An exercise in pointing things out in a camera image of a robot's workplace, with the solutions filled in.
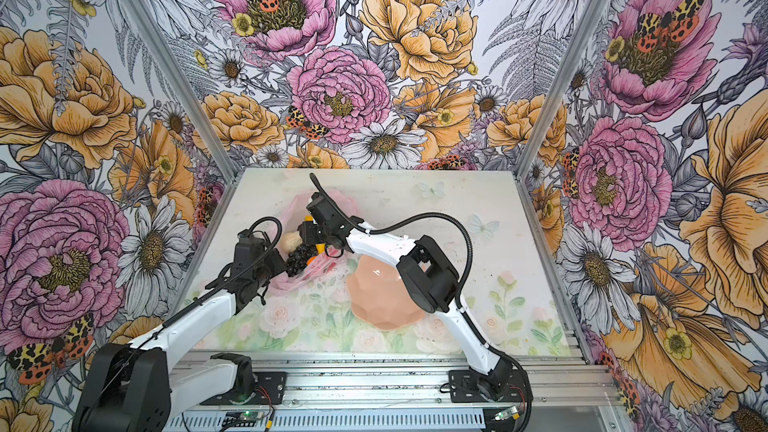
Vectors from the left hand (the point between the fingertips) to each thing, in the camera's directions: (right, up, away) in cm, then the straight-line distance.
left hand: (278, 265), depth 89 cm
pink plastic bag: (+2, +16, +3) cm, 16 cm away
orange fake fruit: (+9, +1, +2) cm, 9 cm away
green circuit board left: (-1, -32, -19) cm, 37 cm away
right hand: (+8, +7, +3) cm, 11 cm away
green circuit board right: (+61, -31, -18) cm, 71 cm away
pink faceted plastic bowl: (+29, -8, -1) cm, 31 cm away
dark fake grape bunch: (+5, +1, +2) cm, 6 cm away
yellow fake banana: (+11, +4, +7) cm, 13 cm away
